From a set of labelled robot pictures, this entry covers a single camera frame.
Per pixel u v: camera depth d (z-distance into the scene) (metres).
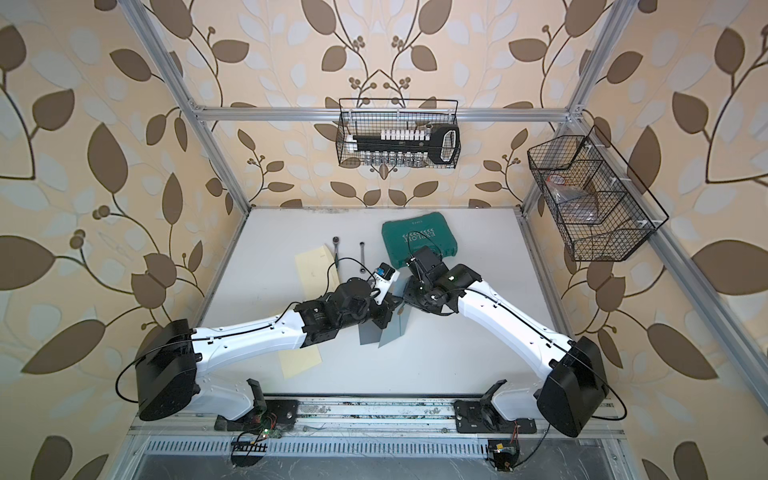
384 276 0.67
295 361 0.86
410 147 0.84
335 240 1.10
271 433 0.71
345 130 0.97
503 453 0.72
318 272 1.02
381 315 0.68
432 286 0.59
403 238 1.07
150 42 0.76
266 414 0.68
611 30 0.74
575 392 0.39
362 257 1.07
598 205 0.73
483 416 0.66
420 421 0.74
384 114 0.91
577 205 0.70
